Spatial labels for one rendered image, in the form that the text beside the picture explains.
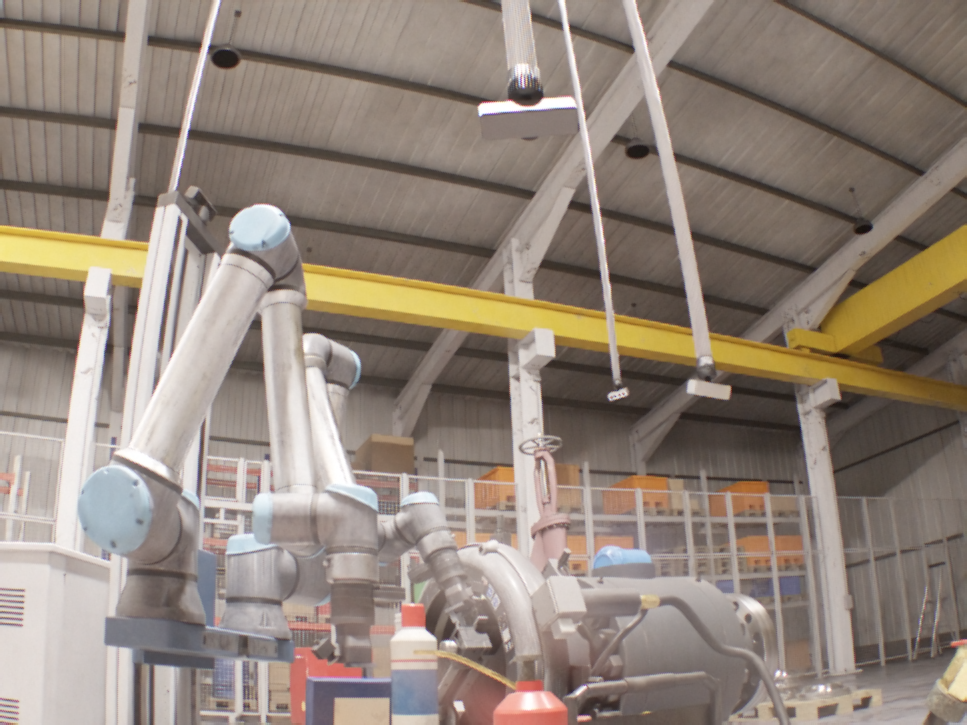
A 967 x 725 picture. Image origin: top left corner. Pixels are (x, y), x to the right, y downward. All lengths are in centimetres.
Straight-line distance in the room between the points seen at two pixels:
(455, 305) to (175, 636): 962
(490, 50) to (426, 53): 81
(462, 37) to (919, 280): 873
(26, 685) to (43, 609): 17
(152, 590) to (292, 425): 43
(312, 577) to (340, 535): 79
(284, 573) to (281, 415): 60
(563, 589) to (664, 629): 51
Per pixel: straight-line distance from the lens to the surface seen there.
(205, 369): 148
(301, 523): 134
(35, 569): 179
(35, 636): 177
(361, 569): 131
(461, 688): 232
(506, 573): 204
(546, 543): 684
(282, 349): 160
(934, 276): 1412
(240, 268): 154
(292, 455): 152
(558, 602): 187
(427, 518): 188
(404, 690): 108
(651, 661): 226
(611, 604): 199
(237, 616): 198
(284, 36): 1002
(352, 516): 132
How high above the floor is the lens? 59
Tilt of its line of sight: 22 degrees up
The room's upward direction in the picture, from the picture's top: 2 degrees counter-clockwise
